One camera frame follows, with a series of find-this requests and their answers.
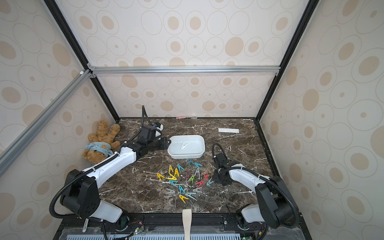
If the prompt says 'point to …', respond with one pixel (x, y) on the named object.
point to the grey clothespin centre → (198, 173)
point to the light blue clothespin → (210, 182)
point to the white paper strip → (228, 130)
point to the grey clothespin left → (171, 191)
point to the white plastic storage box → (186, 146)
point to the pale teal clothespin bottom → (189, 194)
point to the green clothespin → (191, 178)
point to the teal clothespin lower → (180, 189)
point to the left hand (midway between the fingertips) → (172, 140)
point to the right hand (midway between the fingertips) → (223, 179)
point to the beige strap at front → (187, 215)
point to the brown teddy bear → (101, 144)
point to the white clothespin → (183, 145)
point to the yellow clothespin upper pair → (176, 171)
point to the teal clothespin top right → (198, 165)
